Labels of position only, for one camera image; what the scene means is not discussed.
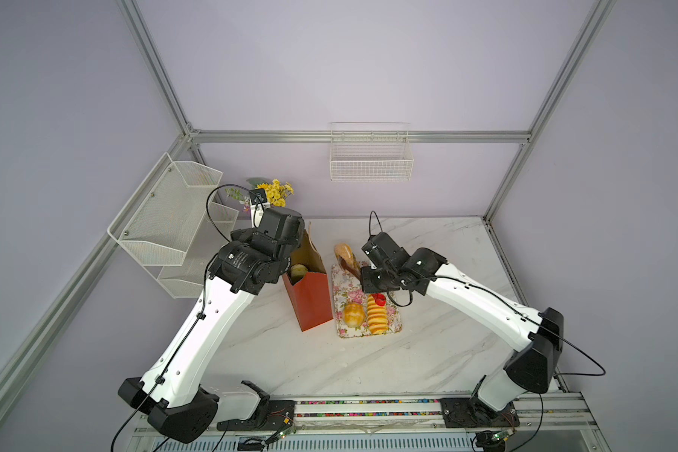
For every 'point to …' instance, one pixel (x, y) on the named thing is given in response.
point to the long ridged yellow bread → (377, 316)
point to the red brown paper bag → (310, 298)
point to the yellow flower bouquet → (277, 192)
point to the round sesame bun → (347, 259)
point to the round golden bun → (353, 314)
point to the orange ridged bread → (298, 271)
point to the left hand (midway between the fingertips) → (264, 236)
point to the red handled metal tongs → (379, 298)
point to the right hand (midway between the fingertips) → (366, 284)
